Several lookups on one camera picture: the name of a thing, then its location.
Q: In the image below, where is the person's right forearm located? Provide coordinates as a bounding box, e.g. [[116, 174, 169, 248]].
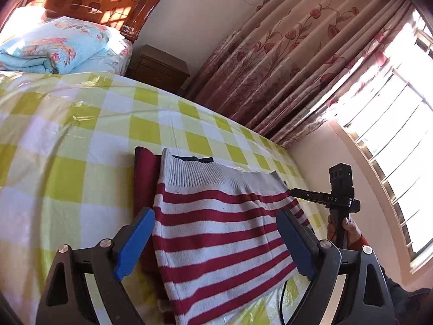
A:
[[348, 233, 433, 325]]

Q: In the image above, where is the yellow checkered plastic bed cover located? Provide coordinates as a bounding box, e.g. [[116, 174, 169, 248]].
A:
[[0, 71, 325, 325]]

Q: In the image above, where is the window security grille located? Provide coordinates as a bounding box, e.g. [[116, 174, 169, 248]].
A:
[[338, 10, 433, 275]]

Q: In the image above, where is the pink floral curtain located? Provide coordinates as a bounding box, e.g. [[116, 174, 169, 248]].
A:
[[185, 0, 420, 149]]

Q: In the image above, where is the blue floral quilt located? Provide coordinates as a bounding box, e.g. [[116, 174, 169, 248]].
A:
[[0, 16, 133, 75]]

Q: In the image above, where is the black cable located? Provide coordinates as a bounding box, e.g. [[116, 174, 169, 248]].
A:
[[279, 276, 293, 325]]

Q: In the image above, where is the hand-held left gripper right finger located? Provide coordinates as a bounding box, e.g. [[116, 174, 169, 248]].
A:
[[275, 208, 396, 325]]

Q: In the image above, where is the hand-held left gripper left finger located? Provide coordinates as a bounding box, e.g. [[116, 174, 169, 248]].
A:
[[35, 207, 156, 325]]

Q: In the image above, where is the person's right hand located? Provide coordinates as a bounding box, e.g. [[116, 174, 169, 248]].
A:
[[326, 216, 363, 249]]

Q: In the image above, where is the red white striped sweater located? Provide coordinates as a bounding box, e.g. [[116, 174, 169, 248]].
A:
[[134, 146, 310, 325]]

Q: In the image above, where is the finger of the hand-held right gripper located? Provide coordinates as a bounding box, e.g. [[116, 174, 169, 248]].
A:
[[289, 188, 328, 207]]

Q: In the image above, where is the wooden nightstand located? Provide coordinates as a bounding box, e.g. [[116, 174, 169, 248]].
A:
[[127, 44, 191, 93]]

